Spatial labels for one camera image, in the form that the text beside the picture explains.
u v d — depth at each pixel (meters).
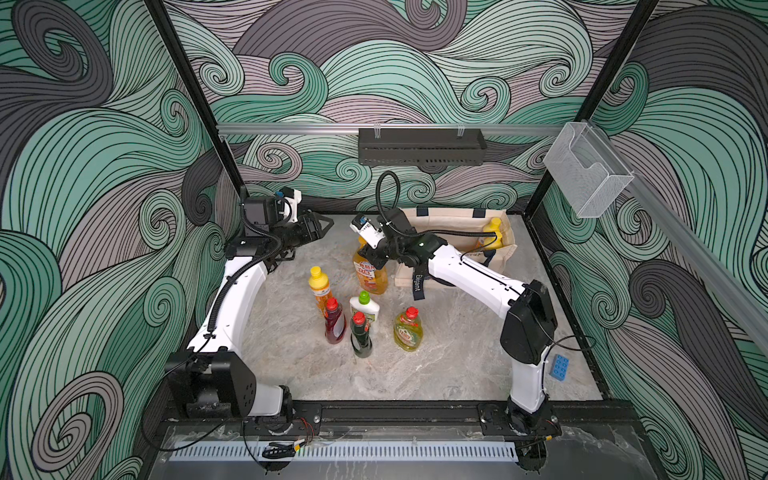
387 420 0.76
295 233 0.67
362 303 0.77
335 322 0.78
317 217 0.69
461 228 0.92
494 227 0.87
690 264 0.59
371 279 0.88
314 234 0.68
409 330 0.77
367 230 0.72
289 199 0.69
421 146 0.96
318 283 0.77
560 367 0.80
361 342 0.76
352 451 0.70
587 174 0.77
